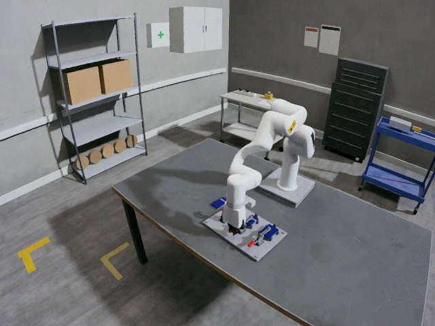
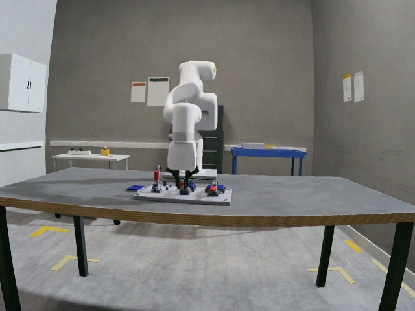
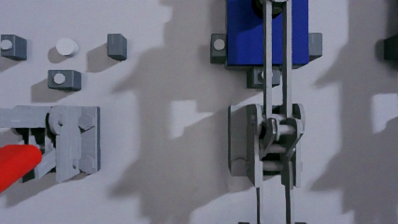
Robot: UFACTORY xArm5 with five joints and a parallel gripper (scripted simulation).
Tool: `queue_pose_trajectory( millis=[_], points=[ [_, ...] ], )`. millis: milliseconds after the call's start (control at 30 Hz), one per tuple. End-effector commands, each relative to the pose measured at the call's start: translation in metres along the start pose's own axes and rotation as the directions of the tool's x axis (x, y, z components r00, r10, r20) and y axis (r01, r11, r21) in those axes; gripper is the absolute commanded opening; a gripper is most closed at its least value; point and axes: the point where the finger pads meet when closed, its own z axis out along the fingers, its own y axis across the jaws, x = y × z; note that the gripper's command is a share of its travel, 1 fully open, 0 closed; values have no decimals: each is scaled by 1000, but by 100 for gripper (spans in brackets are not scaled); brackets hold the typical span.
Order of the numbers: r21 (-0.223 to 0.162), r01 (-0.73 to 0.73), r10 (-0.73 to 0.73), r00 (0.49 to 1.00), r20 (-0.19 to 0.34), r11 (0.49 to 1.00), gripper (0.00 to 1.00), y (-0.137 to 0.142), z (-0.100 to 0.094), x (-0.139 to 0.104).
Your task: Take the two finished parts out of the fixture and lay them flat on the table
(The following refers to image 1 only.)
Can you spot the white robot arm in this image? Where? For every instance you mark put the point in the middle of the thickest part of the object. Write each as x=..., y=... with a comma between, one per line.
x=286, y=119

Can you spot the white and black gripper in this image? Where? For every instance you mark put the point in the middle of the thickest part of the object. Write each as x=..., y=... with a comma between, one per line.
x=235, y=218

